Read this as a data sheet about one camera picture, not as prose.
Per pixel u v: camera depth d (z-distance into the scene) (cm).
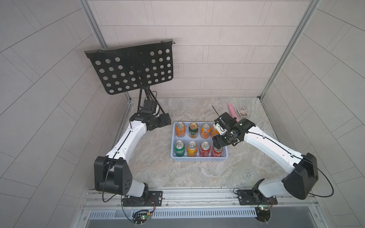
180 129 87
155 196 71
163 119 74
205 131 86
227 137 64
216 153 77
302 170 39
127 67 70
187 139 96
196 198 72
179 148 78
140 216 66
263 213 69
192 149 79
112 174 40
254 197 64
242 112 105
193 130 87
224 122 62
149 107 63
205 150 79
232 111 105
